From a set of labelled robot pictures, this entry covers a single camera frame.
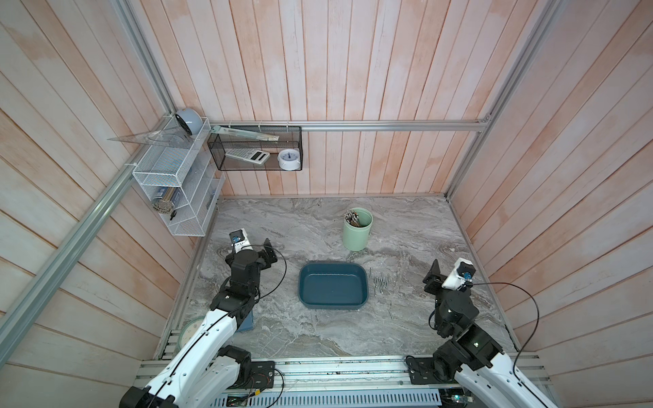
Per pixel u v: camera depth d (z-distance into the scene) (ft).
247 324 1.91
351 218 2.96
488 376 1.71
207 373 1.84
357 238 3.19
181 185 2.34
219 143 3.19
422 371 2.40
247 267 1.87
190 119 2.74
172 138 2.82
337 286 3.00
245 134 2.97
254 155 3.22
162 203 2.50
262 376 2.39
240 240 2.17
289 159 3.11
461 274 1.98
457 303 1.83
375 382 2.40
